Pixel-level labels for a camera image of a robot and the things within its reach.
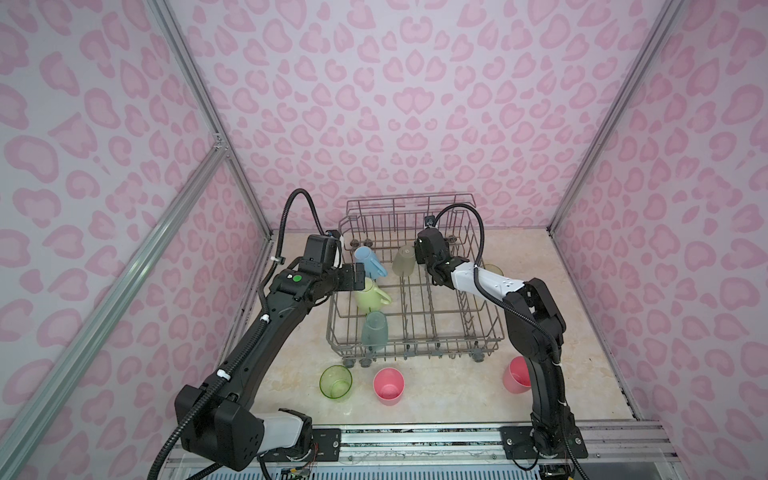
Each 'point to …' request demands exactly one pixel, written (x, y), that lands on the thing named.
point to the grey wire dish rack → (411, 307)
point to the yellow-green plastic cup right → (494, 269)
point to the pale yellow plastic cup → (404, 261)
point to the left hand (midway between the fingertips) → (350, 268)
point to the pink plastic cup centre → (388, 385)
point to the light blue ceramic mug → (373, 267)
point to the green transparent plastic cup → (335, 382)
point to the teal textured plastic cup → (375, 331)
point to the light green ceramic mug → (371, 298)
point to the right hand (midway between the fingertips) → (429, 238)
